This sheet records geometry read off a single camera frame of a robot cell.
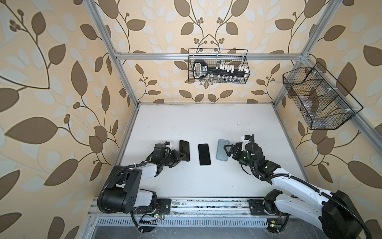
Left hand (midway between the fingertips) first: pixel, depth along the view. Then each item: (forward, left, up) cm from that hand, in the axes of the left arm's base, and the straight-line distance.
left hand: (186, 154), depth 88 cm
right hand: (+1, -24, +6) cm, 25 cm away
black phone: (+4, -11, -5) cm, 12 cm away
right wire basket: (+17, -69, +30) cm, 77 cm away
